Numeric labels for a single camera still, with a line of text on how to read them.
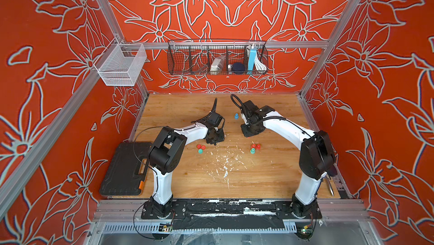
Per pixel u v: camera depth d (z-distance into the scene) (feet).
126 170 2.64
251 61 2.87
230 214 2.39
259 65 2.98
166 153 1.66
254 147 2.96
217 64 3.03
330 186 2.58
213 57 3.29
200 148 3.04
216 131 2.67
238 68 3.18
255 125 2.11
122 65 3.11
